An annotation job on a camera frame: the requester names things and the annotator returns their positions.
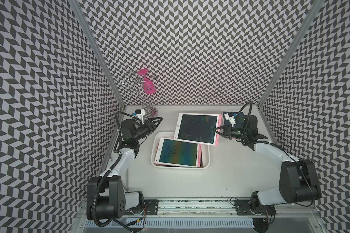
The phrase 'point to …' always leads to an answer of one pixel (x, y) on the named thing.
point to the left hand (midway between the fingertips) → (161, 120)
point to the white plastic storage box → (155, 138)
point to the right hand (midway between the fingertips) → (214, 132)
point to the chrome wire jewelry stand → (135, 80)
